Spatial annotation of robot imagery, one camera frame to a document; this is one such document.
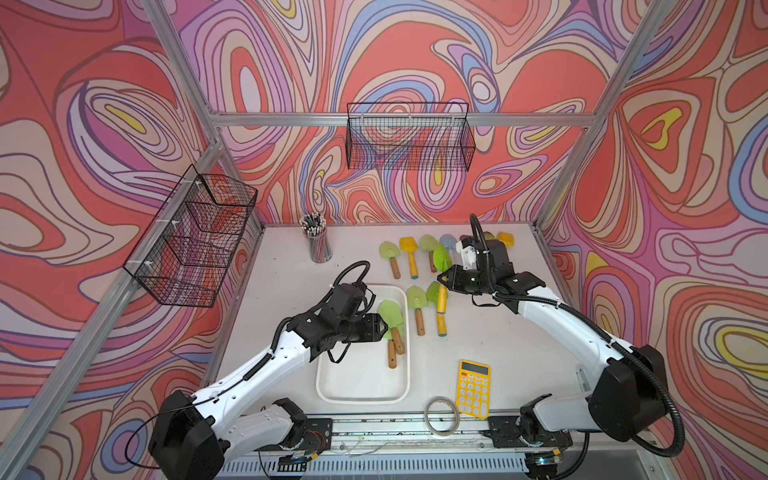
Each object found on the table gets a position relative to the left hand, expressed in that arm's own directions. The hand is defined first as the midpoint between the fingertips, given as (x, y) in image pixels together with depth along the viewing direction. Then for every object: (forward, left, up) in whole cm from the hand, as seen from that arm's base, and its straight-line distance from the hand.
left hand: (386, 330), depth 77 cm
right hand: (+12, -15, +3) cm, 20 cm away
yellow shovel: (+45, -47, -12) cm, 66 cm away
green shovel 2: (+17, -10, -12) cm, 23 cm away
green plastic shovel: (+18, -16, +8) cm, 26 cm away
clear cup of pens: (+35, +24, +4) cm, 42 cm away
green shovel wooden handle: (+39, -1, -13) cm, 41 cm away
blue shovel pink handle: (+43, -24, -12) cm, 51 cm away
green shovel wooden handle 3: (-2, -2, -12) cm, 12 cm away
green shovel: (+45, -40, -12) cm, 61 cm away
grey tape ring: (-18, -10, -14) cm, 25 cm away
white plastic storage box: (-6, +8, -13) cm, 16 cm away
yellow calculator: (-11, -24, -14) cm, 29 cm away
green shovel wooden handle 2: (+43, -16, -13) cm, 47 cm away
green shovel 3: (+11, -2, -12) cm, 17 cm away
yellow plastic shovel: (+39, -8, -11) cm, 42 cm away
